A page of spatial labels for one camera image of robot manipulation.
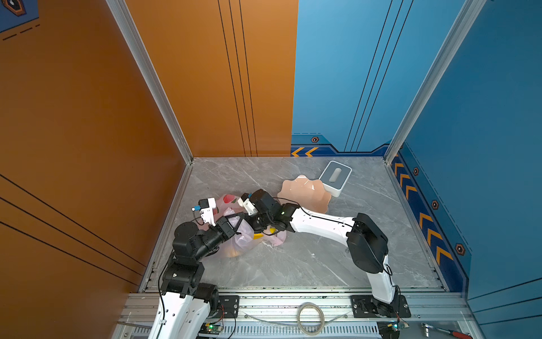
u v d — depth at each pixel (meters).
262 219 0.69
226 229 0.59
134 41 0.76
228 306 0.74
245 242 0.70
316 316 0.74
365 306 0.73
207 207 0.62
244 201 0.76
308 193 1.03
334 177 1.08
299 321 0.71
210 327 0.71
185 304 0.47
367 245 0.49
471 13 0.70
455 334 0.68
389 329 0.71
